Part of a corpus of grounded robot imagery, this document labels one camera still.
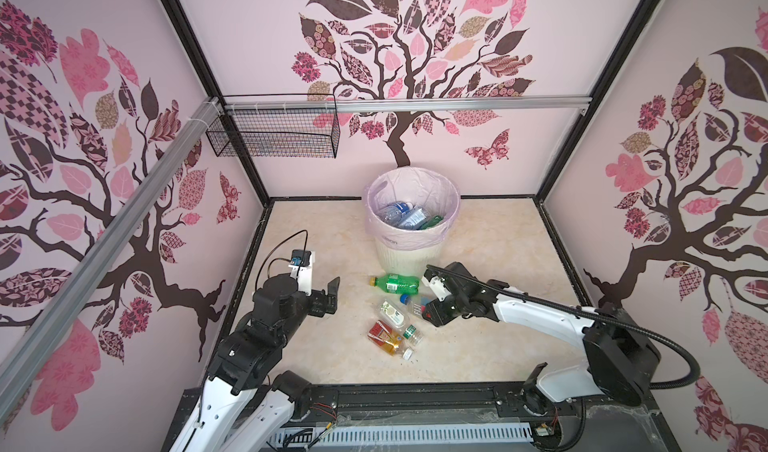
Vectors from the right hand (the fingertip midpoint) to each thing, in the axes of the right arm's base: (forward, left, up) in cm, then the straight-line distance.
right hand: (429, 307), depth 85 cm
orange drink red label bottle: (-8, +14, 0) cm, 16 cm away
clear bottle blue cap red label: (+1, +4, 0) cm, 4 cm away
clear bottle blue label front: (+25, +10, +15) cm, 30 cm away
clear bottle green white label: (-3, +10, 0) cm, 10 cm away
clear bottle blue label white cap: (+21, +4, +16) cm, 26 cm away
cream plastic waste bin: (+10, +6, +9) cm, 15 cm away
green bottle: (+8, +9, 0) cm, 12 cm away
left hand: (-2, +28, +19) cm, 34 cm away
